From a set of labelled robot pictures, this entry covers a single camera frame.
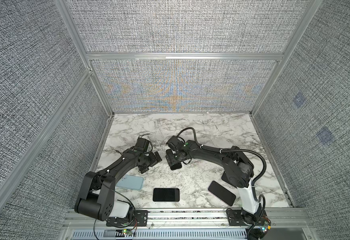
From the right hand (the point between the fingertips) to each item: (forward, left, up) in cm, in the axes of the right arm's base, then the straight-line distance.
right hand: (173, 158), depth 93 cm
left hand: (-4, +10, +3) cm, 11 cm away
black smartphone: (-20, +4, -3) cm, 21 cm away
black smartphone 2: (-20, -27, -3) cm, 33 cm away
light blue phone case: (-14, +25, -4) cm, 29 cm away
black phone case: (-6, 0, +9) cm, 11 cm away
